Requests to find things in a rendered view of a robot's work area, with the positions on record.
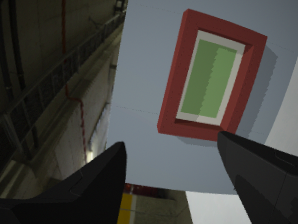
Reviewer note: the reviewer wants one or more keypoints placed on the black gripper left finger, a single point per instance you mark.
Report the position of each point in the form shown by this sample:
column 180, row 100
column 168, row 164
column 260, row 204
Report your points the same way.
column 89, row 196

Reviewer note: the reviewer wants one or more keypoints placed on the red-brown picture frame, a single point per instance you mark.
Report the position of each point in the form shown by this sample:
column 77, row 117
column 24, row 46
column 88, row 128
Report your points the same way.
column 214, row 67

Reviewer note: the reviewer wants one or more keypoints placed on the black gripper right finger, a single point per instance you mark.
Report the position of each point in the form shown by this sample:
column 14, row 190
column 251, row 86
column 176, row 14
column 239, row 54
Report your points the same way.
column 265, row 179

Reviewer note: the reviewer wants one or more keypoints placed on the grey flat board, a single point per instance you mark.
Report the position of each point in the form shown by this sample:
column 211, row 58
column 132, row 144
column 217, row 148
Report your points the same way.
column 149, row 36

